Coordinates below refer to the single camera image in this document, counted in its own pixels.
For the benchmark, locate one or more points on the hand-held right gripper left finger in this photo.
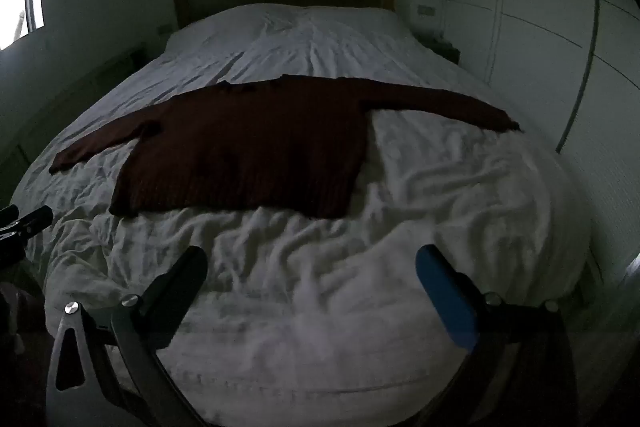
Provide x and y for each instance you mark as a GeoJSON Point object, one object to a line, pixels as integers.
{"type": "Point", "coordinates": [186, 274]}

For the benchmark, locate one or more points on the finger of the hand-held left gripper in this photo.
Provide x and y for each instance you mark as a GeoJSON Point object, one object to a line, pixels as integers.
{"type": "Point", "coordinates": [37, 217]}

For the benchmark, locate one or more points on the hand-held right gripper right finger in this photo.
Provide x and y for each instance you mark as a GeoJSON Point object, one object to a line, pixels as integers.
{"type": "Point", "coordinates": [442, 292]}

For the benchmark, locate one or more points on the dark red knit sweater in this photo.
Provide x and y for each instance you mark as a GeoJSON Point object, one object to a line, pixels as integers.
{"type": "Point", "coordinates": [250, 147]}

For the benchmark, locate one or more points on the bed with white duvet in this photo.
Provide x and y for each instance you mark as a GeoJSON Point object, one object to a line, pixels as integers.
{"type": "Point", "coordinates": [310, 307]}

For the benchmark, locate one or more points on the dark nightstand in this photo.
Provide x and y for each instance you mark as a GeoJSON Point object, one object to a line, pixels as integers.
{"type": "Point", "coordinates": [446, 52]}

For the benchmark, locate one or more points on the wall switch plate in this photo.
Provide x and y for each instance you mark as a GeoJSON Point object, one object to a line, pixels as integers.
{"type": "Point", "coordinates": [426, 10]}

